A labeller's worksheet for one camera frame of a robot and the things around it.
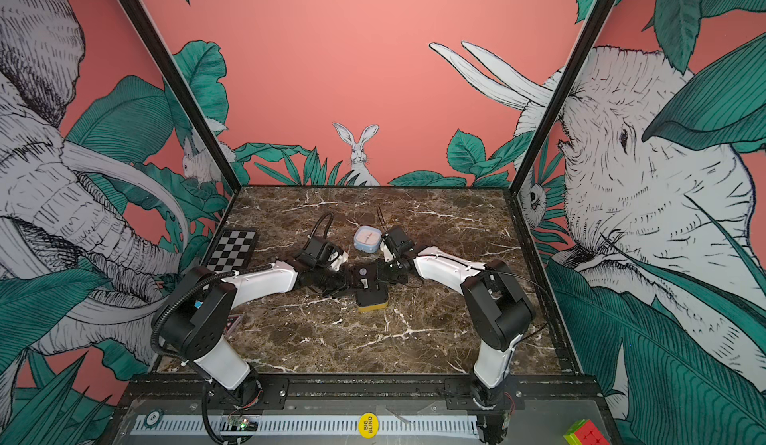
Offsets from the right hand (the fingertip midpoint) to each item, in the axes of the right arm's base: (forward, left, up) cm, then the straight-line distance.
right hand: (372, 275), depth 89 cm
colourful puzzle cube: (-38, -50, -3) cm, 63 cm away
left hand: (-3, +2, 0) cm, 4 cm away
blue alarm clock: (+16, +3, -3) cm, 16 cm away
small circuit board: (-37, +30, -5) cm, 48 cm away
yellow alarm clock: (-5, +1, -3) cm, 5 cm away
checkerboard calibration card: (+10, +48, -2) cm, 49 cm away
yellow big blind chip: (-37, -1, -6) cm, 37 cm away
